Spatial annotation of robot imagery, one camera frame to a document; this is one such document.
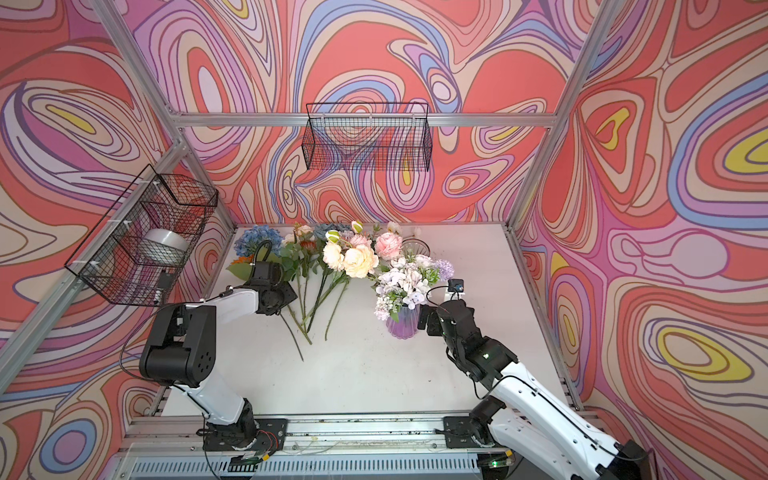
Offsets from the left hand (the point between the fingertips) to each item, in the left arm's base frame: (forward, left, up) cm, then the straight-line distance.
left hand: (292, 293), depth 99 cm
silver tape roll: (-7, +22, +32) cm, 39 cm away
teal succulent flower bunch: (+18, -9, +10) cm, 23 cm away
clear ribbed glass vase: (+6, -40, +17) cm, 44 cm away
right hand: (-14, -46, +13) cm, 50 cm away
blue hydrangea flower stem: (+17, +17, +8) cm, 25 cm away
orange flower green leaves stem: (+8, +19, +2) cm, 21 cm away
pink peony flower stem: (-5, -32, +30) cm, 44 cm away
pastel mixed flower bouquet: (-15, -37, +28) cm, 49 cm away
